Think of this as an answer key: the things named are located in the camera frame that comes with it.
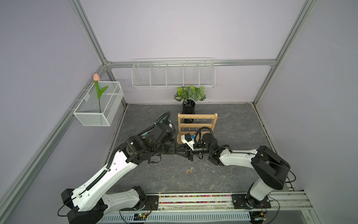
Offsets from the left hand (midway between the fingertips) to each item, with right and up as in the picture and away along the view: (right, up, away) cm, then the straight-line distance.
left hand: (175, 146), depth 65 cm
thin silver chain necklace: (+20, -18, +21) cm, 34 cm away
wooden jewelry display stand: (+10, +15, +13) cm, 22 cm away
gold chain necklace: (+8, -19, +20) cm, 28 cm away
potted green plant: (+7, +29, +28) cm, 41 cm away
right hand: (-1, -4, +8) cm, 8 cm away
